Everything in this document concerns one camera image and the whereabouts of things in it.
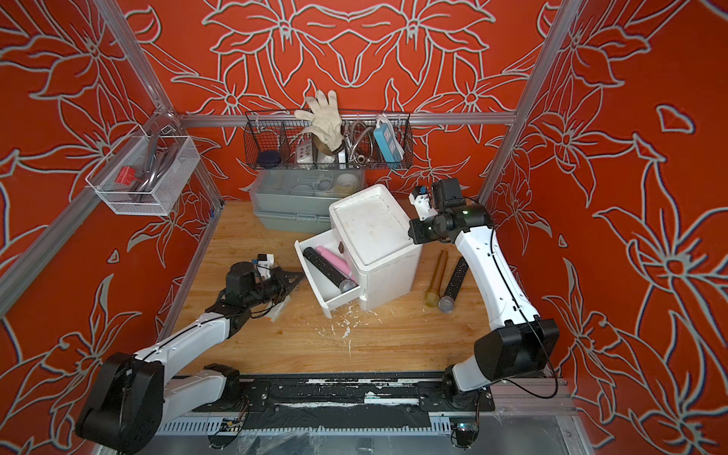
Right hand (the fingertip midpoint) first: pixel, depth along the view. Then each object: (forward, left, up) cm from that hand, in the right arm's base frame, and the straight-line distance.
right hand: (409, 228), depth 77 cm
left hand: (-8, +31, -12) cm, 34 cm away
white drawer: (-15, +22, -11) cm, 29 cm away
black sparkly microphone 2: (-12, -13, -22) cm, 28 cm away
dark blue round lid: (+29, +46, +3) cm, 54 cm away
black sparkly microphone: (-5, +24, -14) cm, 28 cm away
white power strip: (+28, +33, +5) cm, 44 cm away
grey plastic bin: (+19, +36, -8) cm, 42 cm away
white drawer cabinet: (0, +10, -3) cm, 10 cm away
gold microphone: (-9, -9, -23) cm, 26 cm away
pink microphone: (-2, +22, -14) cm, 26 cm away
